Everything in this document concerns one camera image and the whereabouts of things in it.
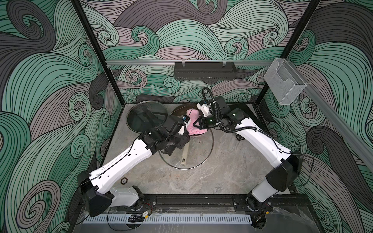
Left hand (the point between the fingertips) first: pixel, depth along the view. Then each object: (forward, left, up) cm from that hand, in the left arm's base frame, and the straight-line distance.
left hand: (185, 134), depth 71 cm
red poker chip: (-15, +35, -26) cm, 46 cm away
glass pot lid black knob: (+7, -10, -26) cm, 28 cm away
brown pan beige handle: (-6, 0, -14) cm, 15 cm away
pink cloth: (+10, -4, +4) cm, 12 cm away
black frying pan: (+26, +30, -17) cm, 43 cm away
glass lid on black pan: (+25, +28, -15) cm, 40 cm away
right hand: (+6, -4, 0) cm, 7 cm away
